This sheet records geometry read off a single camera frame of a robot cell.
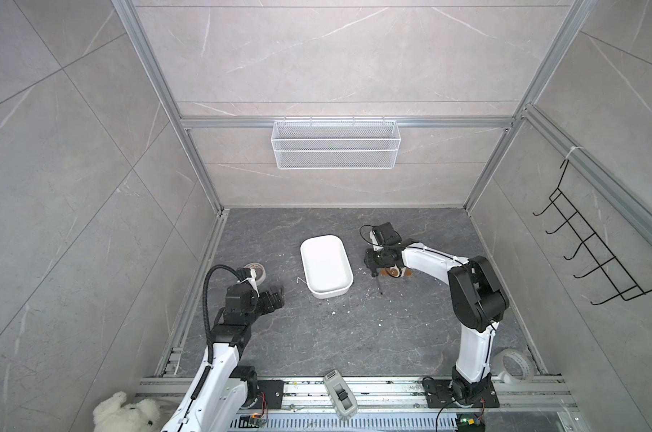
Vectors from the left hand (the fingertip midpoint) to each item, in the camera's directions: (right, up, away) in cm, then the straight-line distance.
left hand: (273, 287), depth 84 cm
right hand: (+34, +7, +14) cm, 37 cm away
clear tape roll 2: (+73, -22, -6) cm, 76 cm away
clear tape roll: (-8, +2, +13) cm, 15 cm away
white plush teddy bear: (-26, -20, -30) cm, 45 cm away
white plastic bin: (+17, +5, +15) cm, 23 cm away
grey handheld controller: (+21, -25, -14) cm, 36 cm away
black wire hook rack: (+84, +6, -26) cm, 89 cm away
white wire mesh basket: (+20, +51, +17) cm, 58 cm away
